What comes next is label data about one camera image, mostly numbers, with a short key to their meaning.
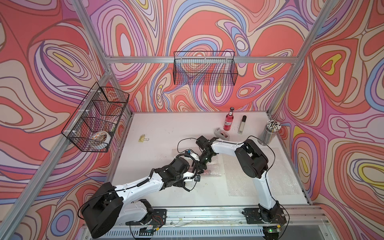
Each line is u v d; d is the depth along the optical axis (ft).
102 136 2.36
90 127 2.40
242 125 3.54
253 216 2.41
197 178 2.39
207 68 3.14
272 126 2.89
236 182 2.77
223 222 2.39
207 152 2.52
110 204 1.33
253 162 1.80
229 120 3.30
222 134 3.31
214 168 2.83
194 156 2.70
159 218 2.38
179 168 2.12
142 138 3.37
